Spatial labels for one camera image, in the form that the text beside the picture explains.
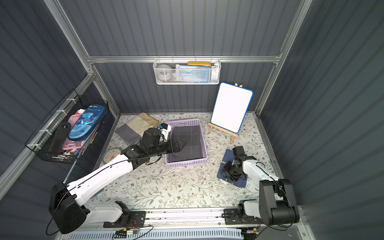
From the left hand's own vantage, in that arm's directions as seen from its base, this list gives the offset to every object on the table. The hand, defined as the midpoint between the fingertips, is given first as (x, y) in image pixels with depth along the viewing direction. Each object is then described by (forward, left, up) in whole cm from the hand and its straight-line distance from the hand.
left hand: (183, 145), depth 74 cm
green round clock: (+7, +48, -21) cm, 53 cm away
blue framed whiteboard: (+26, -28, +3) cm, 39 cm away
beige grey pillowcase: (+24, +39, -21) cm, 51 cm away
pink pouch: (-4, +49, +7) cm, 50 cm away
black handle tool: (-3, +53, +10) cm, 54 cm away
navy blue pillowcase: (+8, -29, -25) cm, 39 cm away
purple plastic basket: (+31, -3, -18) cm, 36 cm away
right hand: (-5, -24, -22) cm, 33 cm away
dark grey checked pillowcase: (+9, -5, -19) cm, 21 cm away
